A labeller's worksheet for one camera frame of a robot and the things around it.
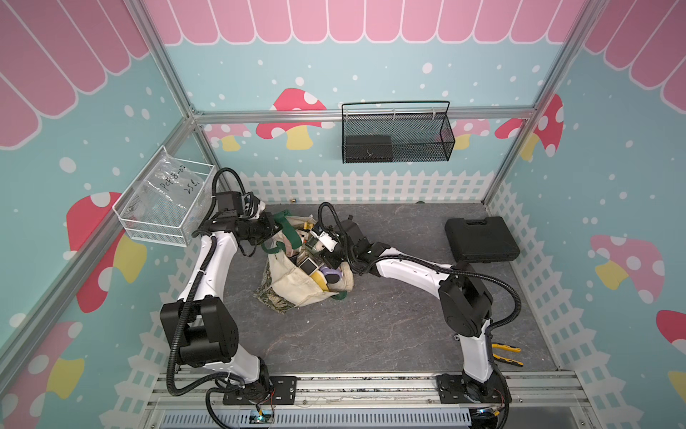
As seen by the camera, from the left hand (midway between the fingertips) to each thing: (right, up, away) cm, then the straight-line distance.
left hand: (282, 229), depth 84 cm
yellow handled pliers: (+67, -39, -5) cm, 77 cm away
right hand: (+12, -6, +4) cm, 14 cm away
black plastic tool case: (+72, -4, +18) cm, 74 cm away
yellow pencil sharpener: (+12, -16, +1) cm, 20 cm away
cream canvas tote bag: (+5, -14, -7) cm, 16 cm away
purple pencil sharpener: (+15, -15, +1) cm, 21 cm away
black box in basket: (+27, +27, +4) cm, 39 cm away
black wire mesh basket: (+40, +35, +11) cm, 54 cm away
